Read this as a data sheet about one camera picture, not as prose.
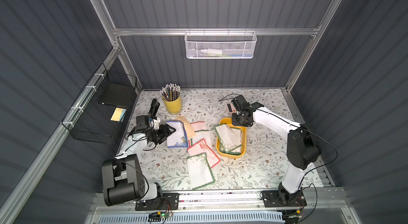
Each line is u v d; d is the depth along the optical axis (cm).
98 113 77
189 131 97
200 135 96
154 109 107
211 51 91
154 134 75
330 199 74
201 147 91
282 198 66
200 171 83
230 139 91
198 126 100
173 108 99
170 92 97
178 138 91
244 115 67
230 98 76
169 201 72
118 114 75
